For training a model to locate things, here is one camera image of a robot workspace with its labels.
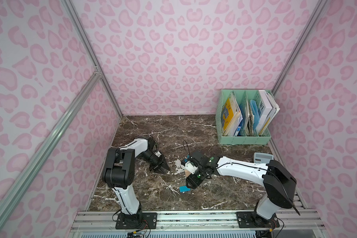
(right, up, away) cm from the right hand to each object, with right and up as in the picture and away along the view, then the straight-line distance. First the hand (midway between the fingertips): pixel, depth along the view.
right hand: (191, 182), depth 81 cm
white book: (+47, +41, +7) cm, 63 cm away
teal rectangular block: (-4, -3, -1) cm, 5 cm away
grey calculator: (+45, +11, +12) cm, 47 cm away
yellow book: (+26, +40, +13) cm, 49 cm away
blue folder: (+38, +39, +7) cm, 55 cm away
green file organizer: (+33, +36, +12) cm, 51 cm away
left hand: (-13, +6, +5) cm, 15 cm away
